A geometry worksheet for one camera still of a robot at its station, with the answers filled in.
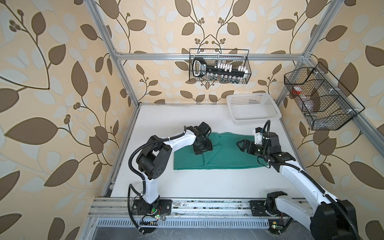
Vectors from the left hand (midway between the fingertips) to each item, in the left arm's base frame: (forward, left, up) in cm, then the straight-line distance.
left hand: (211, 149), depth 89 cm
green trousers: (0, -10, -5) cm, 11 cm away
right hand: (-1, -18, +7) cm, 19 cm away
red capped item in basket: (+28, -49, +25) cm, 62 cm away
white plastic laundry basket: (+40, -33, -5) cm, 52 cm away
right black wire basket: (+11, -55, +29) cm, 63 cm away
